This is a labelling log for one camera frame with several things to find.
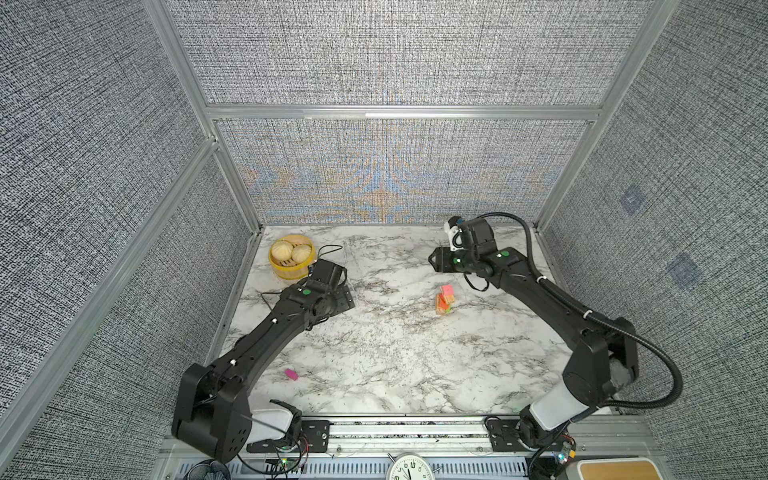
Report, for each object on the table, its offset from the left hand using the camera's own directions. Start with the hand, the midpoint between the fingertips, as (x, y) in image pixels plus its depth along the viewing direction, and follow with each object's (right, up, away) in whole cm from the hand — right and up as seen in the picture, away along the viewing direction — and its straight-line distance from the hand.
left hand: (340, 302), depth 85 cm
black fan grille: (-27, -35, -18) cm, 48 cm away
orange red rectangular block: (+30, -1, +5) cm, 31 cm away
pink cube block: (+35, +2, +18) cm, 39 cm away
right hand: (+28, +13, +1) cm, 31 cm away
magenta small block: (-13, -20, -2) cm, 24 cm away
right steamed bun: (-16, +14, +17) cm, 28 cm away
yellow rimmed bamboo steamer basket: (-19, +8, +16) cm, 26 cm away
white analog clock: (+18, -33, -19) cm, 42 cm away
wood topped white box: (+64, -33, -20) cm, 75 cm away
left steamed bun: (-23, +15, +18) cm, 33 cm away
